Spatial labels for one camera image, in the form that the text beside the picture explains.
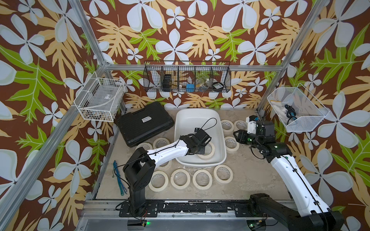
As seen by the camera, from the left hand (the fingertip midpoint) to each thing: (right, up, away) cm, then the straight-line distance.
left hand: (201, 147), depth 87 cm
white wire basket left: (-58, +28, -7) cm, 65 cm away
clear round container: (+3, +41, +7) cm, 42 cm away
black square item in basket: (+12, +40, +8) cm, 42 cm away
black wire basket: (-9, +47, +10) cm, 49 cm away
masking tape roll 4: (-41, -1, +8) cm, 42 cm away
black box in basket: (-23, +43, +11) cm, 50 cm away
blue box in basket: (-7, +39, +8) cm, 40 cm away
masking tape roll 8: (-8, -17, -6) cm, 20 cm away
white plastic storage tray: (+2, +16, -17) cm, 24 cm away
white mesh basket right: (+56, +23, -4) cm, 60 cm away
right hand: (+17, +10, -10) cm, 22 cm away
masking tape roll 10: (+13, -19, -6) cm, 24 cm away
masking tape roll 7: (-24, -22, -9) cm, 34 cm away
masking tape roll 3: (+2, -5, -5) cm, 8 cm away
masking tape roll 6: (-22, -13, -1) cm, 25 cm away
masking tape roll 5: (-27, +1, +11) cm, 30 cm away
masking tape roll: (+22, +12, +21) cm, 33 cm away
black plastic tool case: (-40, +15, +17) cm, 45 cm away
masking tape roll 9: (0, -19, -3) cm, 19 cm away
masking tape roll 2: (+22, -1, +11) cm, 25 cm away
